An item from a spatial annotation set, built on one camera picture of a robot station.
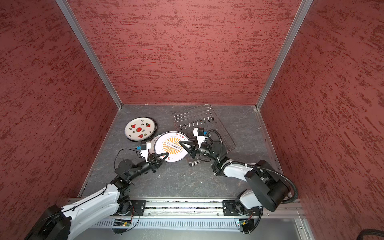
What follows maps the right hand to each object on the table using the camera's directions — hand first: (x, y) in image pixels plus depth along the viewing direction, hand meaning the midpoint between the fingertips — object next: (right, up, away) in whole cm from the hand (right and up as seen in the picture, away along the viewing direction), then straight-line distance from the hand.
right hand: (178, 144), depth 72 cm
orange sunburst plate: (-5, +1, -2) cm, 5 cm away
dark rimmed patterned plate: (-30, +6, +31) cm, 44 cm away
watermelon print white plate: (-31, +6, +31) cm, 44 cm away
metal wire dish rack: (+1, +12, +38) cm, 40 cm away
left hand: (-5, -6, +2) cm, 8 cm away
